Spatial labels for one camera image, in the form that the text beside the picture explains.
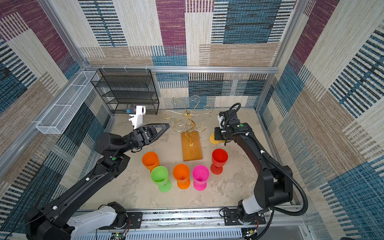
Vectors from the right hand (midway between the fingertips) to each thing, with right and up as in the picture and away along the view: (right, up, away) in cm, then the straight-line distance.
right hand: (217, 136), depth 85 cm
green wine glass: (-31, -20, -7) cm, 37 cm away
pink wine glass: (-10, -19, -9) cm, 23 cm away
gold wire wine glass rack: (-15, -6, +13) cm, 21 cm away
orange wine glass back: (-20, -18, -7) cm, 28 cm away
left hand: (-22, +5, -34) cm, 41 cm away
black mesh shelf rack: (-64, +32, +23) cm, 76 cm away
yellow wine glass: (+1, -5, +14) cm, 15 cm away
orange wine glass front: (-35, -12, -9) cm, 38 cm away
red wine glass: (0, -11, -6) cm, 12 cm away
